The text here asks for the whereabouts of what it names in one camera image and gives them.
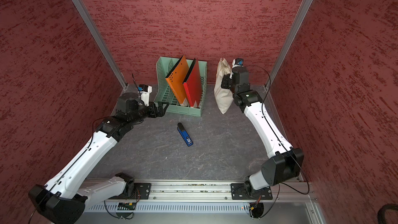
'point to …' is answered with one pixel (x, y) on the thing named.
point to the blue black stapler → (185, 135)
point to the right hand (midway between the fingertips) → (226, 77)
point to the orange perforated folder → (176, 77)
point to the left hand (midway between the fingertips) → (160, 106)
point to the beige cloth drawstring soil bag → (224, 96)
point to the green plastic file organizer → (164, 94)
